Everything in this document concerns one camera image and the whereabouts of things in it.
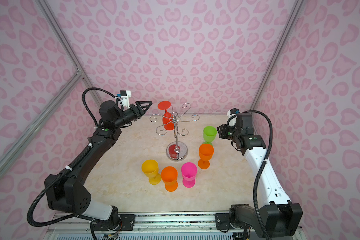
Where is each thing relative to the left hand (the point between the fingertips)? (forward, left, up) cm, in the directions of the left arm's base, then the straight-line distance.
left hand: (151, 102), depth 71 cm
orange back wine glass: (-25, -8, -27) cm, 38 cm away
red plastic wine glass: (-1, -7, -10) cm, 12 cm away
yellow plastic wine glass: (-20, +4, -30) cm, 36 cm away
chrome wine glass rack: (-3, -9, -40) cm, 41 cm away
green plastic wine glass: (0, -31, -26) cm, 40 cm away
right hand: (-7, -34, -11) cm, 36 cm away
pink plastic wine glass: (-23, -18, -28) cm, 41 cm away
